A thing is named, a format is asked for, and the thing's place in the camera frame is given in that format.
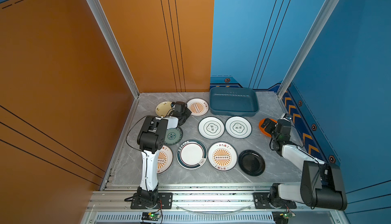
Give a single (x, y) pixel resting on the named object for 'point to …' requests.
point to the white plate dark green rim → (192, 154)
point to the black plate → (251, 162)
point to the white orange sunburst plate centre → (222, 156)
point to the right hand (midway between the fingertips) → (270, 122)
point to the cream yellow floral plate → (164, 109)
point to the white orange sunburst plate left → (165, 160)
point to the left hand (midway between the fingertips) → (191, 109)
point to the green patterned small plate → (173, 136)
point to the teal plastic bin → (234, 101)
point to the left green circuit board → (150, 216)
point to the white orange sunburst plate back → (198, 107)
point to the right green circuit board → (287, 215)
